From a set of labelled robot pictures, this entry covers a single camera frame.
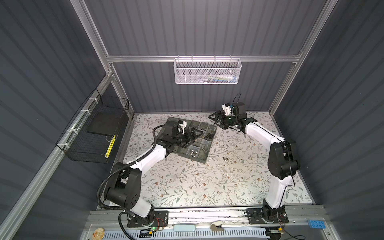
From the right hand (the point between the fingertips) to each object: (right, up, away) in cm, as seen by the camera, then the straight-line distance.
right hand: (212, 120), depth 90 cm
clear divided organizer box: (-8, -19, +5) cm, 21 cm away
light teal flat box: (-16, -52, -20) cm, 58 cm away
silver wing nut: (+9, -25, +5) cm, 26 cm away
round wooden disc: (-56, -55, -21) cm, 81 cm away
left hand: (-8, -9, -7) cm, 14 cm away
